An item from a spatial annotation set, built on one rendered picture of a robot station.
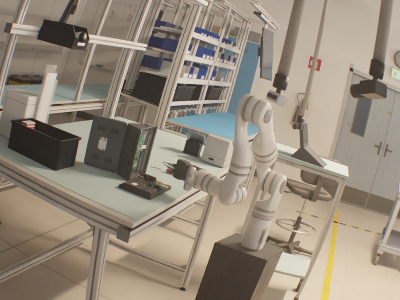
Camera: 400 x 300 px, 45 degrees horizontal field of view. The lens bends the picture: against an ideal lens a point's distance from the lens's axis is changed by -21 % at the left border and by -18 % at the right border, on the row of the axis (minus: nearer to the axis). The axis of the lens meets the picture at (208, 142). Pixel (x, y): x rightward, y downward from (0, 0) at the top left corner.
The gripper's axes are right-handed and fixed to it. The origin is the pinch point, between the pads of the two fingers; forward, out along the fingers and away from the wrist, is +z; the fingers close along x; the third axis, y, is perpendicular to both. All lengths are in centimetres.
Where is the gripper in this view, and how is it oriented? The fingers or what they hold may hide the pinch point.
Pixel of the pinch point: (163, 162)
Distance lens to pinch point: 230.9
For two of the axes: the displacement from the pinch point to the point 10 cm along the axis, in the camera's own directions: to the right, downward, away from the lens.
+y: 6.7, 0.8, 7.4
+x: 2.7, -9.5, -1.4
